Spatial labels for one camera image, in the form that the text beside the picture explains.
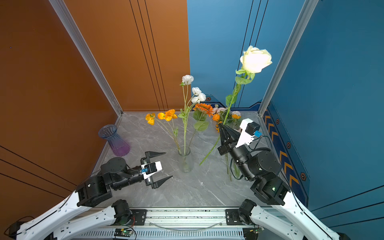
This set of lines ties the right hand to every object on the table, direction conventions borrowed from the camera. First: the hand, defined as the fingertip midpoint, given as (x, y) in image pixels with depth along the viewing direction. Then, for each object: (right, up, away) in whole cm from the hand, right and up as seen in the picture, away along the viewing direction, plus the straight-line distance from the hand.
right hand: (218, 124), depth 53 cm
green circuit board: (-43, -52, +18) cm, 70 cm away
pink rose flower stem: (+11, -28, +36) cm, 47 cm away
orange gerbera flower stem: (-6, -1, +18) cm, 19 cm away
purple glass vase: (-59, -15, +45) cm, 76 cm away
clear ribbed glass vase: (-13, -21, +29) cm, 39 cm away
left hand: (-19, -15, +7) cm, 26 cm away
